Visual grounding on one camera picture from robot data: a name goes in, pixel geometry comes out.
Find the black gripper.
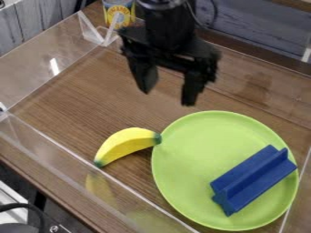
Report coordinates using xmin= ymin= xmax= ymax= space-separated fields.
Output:
xmin=118 ymin=26 xmax=222 ymax=106

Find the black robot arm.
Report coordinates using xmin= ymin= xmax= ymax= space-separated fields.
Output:
xmin=118 ymin=0 xmax=222 ymax=106

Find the green round plate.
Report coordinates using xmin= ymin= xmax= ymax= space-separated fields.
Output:
xmin=152 ymin=111 xmax=299 ymax=231

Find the yellow blue tin can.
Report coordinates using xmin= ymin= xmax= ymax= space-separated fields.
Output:
xmin=102 ymin=0 xmax=136 ymax=29

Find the yellow toy banana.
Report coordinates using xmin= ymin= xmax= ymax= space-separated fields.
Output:
xmin=94 ymin=127 xmax=162 ymax=167

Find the blue T-shaped block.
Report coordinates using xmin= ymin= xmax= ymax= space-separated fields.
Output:
xmin=210 ymin=145 xmax=298 ymax=217

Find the clear acrylic corner bracket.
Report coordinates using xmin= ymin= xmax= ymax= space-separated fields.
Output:
xmin=78 ymin=11 xmax=119 ymax=47

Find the clear acrylic enclosure wall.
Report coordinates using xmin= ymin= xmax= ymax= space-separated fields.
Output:
xmin=0 ymin=15 xmax=311 ymax=233

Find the black cable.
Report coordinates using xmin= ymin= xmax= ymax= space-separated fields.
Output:
xmin=0 ymin=203 xmax=46 ymax=233

